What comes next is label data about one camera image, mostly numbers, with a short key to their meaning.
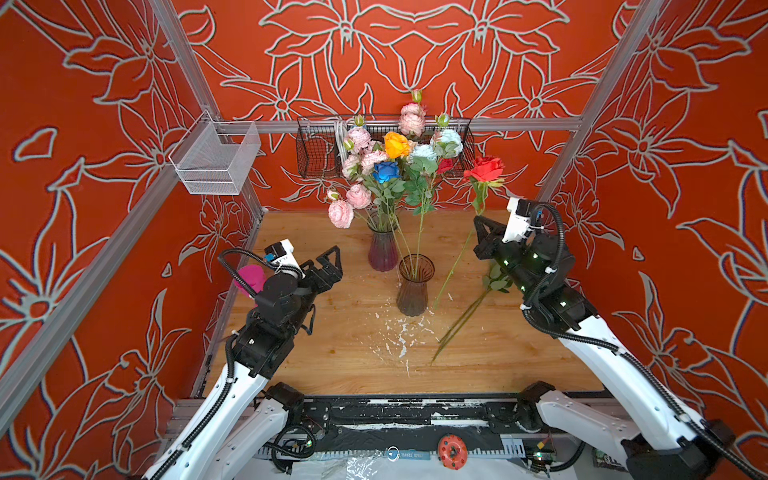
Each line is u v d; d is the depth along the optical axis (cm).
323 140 97
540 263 48
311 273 58
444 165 74
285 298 48
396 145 71
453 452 68
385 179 66
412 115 78
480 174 60
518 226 55
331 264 60
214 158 93
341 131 87
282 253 58
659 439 39
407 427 73
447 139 69
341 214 74
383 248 106
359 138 77
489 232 60
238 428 55
